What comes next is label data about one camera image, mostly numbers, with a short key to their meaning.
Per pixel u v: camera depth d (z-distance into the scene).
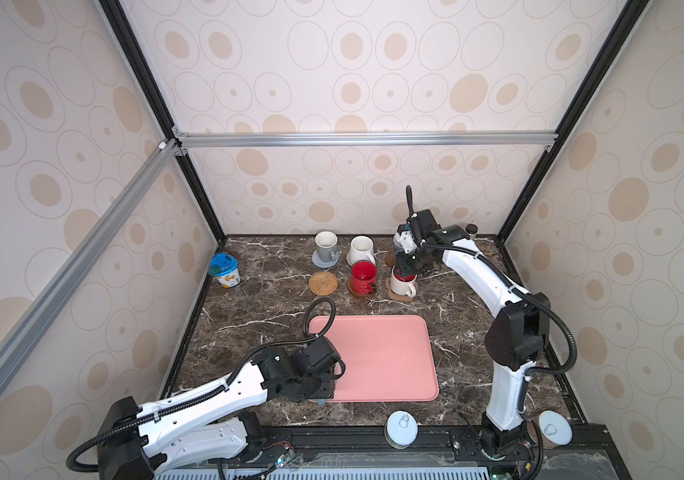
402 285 0.99
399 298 1.02
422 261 0.76
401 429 0.71
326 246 1.03
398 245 0.83
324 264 1.10
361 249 1.05
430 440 0.75
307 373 0.56
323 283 1.06
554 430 0.71
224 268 0.97
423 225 0.70
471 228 1.10
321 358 0.57
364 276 1.03
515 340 0.52
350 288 1.03
